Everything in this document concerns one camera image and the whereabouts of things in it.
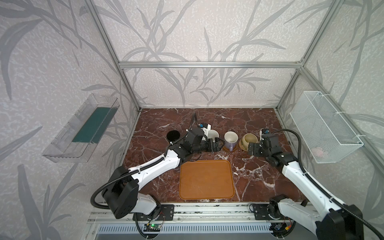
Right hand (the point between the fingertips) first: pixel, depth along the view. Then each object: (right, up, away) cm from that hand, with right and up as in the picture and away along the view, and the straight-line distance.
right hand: (256, 141), depth 85 cm
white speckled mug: (-25, +3, +11) cm, 27 cm away
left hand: (-22, +2, -8) cm, 23 cm away
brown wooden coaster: (-16, -6, +9) cm, 19 cm away
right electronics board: (+8, -41, -11) cm, 44 cm away
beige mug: (-2, +1, +9) cm, 10 cm away
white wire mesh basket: (+20, +5, -24) cm, 32 cm away
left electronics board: (-56, -39, -14) cm, 70 cm away
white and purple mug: (-13, 0, +13) cm, 18 cm away
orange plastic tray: (-31, -22, -1) cm, 38 cm away
